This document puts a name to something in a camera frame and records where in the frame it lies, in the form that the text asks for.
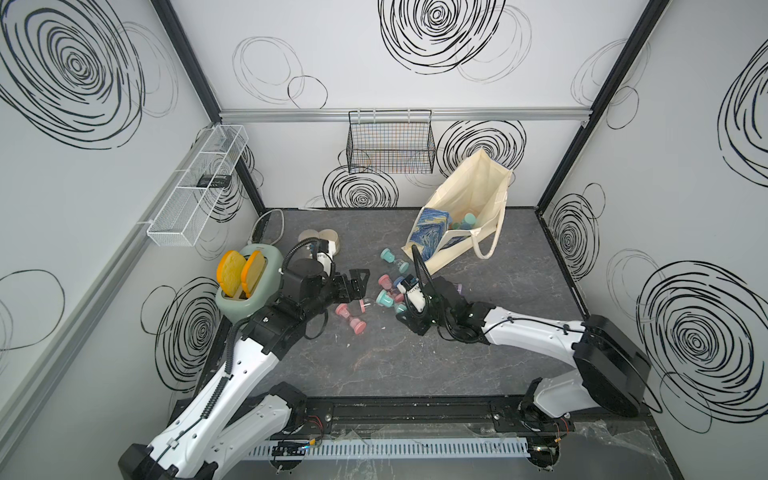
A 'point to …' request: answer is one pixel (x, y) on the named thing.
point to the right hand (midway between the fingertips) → (402, 313)
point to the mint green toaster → (241, 307)
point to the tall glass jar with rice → (308, 233)
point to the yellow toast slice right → (252, 272)
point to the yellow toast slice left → (230, 271)
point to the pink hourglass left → (359, 327)
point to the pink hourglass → (385, 281)
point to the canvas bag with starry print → (469, 202)
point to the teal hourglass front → (469, 221)
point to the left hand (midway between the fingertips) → (355, 273)
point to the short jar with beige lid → (331, 235)
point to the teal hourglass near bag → (387, 255)
